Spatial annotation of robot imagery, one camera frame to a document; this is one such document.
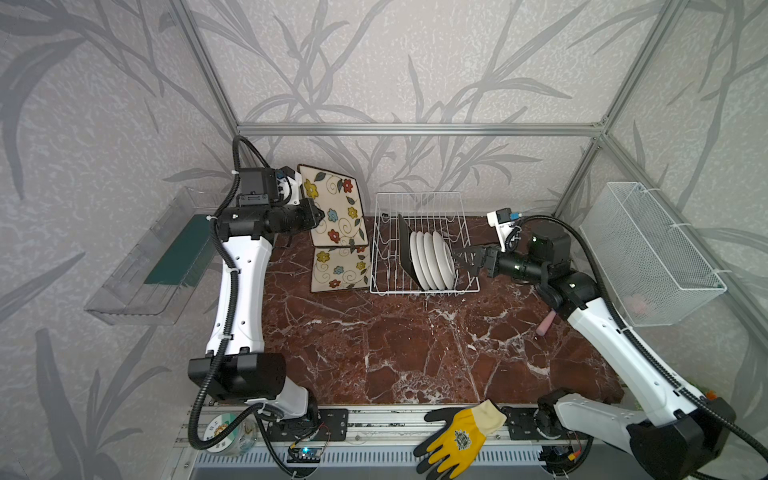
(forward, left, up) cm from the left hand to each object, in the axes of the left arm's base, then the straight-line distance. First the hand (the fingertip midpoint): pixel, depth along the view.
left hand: (327, 202), depth 72 cm
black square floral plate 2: (+8, -1, -5) cm, 9 cm away
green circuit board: (-48, +4, -37) cm, 61 cm away
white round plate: (-2, -27, -22) cm, 35 cm away
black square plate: (+4, -19, -19) cm, 27 cm away
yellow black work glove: (-47, -31, -35) cm, 66 cm away
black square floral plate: (+6, +3, -38) cm, 38 cm away
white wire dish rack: (+2, -24, -20) cm, 31 cm away
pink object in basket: (-18, -76, -15) cm, 80 cm away
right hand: (-9, -33, -4) cm, 34 cm away
